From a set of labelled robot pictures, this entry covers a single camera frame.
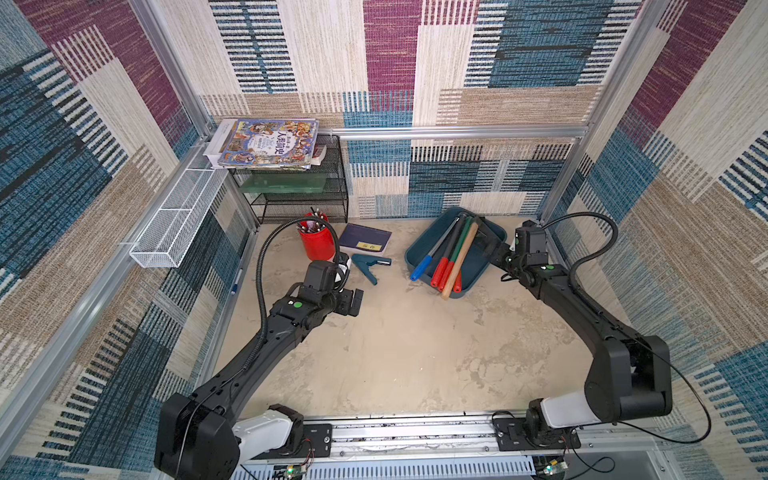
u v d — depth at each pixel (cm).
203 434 38
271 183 97
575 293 55
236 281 109
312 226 105
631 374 43
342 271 65
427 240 108
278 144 80
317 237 104
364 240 112
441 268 96
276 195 113
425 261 97
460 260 96
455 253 99
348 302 73
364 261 107
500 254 81
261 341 49
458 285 92
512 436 73
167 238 71
